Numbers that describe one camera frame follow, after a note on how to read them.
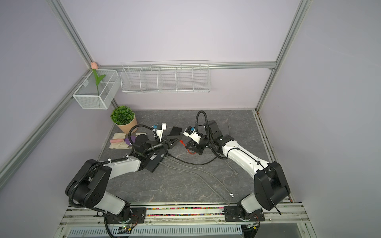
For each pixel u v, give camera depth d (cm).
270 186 43
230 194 79
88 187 44
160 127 72
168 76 99
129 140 64
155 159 91
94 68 90
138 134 106
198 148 71
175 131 105
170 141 74
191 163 91
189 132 69
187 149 77
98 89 89
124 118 97
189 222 73
